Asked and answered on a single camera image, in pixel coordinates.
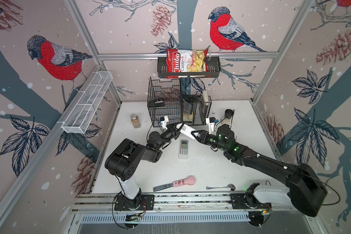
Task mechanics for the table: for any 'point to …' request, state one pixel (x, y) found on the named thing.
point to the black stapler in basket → (157, 103)
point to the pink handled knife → (190, 180)
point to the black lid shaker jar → (228, 114)
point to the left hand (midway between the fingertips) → (185, 124)
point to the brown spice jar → (135, 121)
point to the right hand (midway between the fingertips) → (190, 136)
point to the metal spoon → (231, 187)
